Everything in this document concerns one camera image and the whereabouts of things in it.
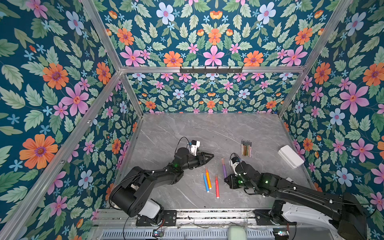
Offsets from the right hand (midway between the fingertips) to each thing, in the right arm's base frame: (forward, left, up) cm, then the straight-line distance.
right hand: (223, 180), depth 77 cm
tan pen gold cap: (+25, -20, -8) cm, 33 cm away
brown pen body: (+25, -16, -8) cm, 31 cm away
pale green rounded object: (-22, -5, -7) cm, 23 cm away
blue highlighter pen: (0, +9, -9) cm, 13 cm away
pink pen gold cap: (+24, -21, -9) cm, 33 cm away
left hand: (+11, +5, +7) cm, 14 cm away
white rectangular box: (+17, -44, -6) cm, 47 cm away
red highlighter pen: (-4, +3, -10) cm, 11 cm away
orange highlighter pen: (+4, +8, -9) cm, 12 cm away
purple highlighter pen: (+5, -1, +2) cm, 5 cm away
